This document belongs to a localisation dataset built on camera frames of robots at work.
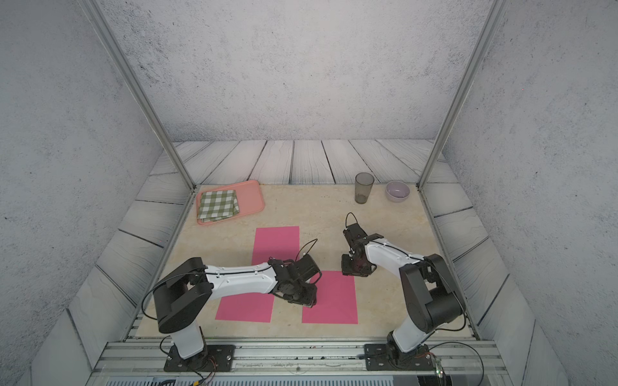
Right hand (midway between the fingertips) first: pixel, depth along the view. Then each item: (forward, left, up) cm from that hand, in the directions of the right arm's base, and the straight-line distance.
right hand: (350, 271), depth 90 cm
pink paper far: (+14, +28, -3) cm, 31 cm away
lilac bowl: (+40, -25, +1) cm, 47 cm away
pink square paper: (-10, +5, -1) cm, 11 cm away
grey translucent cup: (+35, -8, +11) cm, 38 cm away
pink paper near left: (-13, +35, 0) cm, 37 cm away
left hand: (-13, +12, 0) cm, 18 cm away
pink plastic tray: (+39, +46, -1) cm, 60 cm away
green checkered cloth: (+33, +59, +1) cm, 67 cm away
